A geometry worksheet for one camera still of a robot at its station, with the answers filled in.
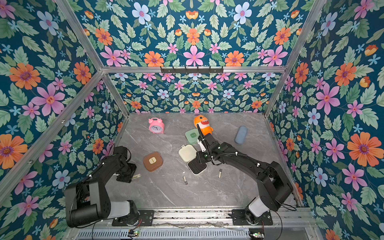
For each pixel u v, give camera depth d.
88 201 0.46
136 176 0.87
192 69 0.91
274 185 0.43
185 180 0.86
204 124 1.05
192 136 1.03
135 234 0.72
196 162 0.93
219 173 0.88
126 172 0.73
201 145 0.70
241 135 1.04
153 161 0.91
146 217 0.74
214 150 0.64
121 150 0.73
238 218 0.71
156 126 1.04
